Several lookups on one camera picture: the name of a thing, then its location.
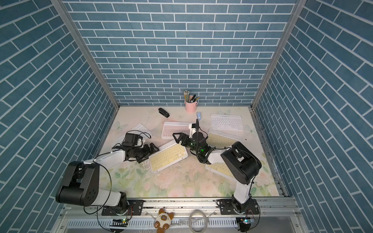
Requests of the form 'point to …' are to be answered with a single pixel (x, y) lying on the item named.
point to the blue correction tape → (199, 115)
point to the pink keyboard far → (169, 127)
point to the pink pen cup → (191, 107)
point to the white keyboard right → (226, 122)
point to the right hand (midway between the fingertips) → (176, 137)
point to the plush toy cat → (163, 220)
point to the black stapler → (163, 112)
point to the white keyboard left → (141, 130)
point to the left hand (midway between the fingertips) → (157, 153)
